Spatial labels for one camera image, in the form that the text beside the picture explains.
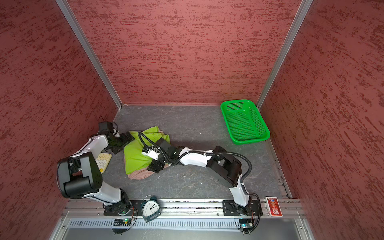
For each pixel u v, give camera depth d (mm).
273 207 739
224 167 495
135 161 809
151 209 706
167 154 668
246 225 705
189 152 585
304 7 712
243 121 1093
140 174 828
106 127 725
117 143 785
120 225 725
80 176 454
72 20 752
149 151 725
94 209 758
